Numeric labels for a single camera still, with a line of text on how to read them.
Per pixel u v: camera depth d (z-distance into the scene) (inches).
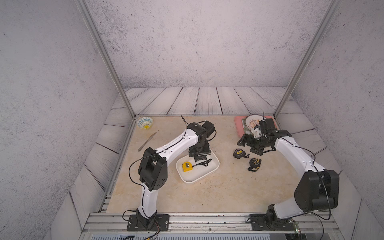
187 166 35.8
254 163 35.8
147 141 42.1
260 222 28.6
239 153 37.8
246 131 43.7
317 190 16.7
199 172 36.0
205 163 36.8
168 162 19.9
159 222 28.6
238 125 45.4
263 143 28.0
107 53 34.2
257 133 31.1
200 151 29.2
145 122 45.2
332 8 28.0
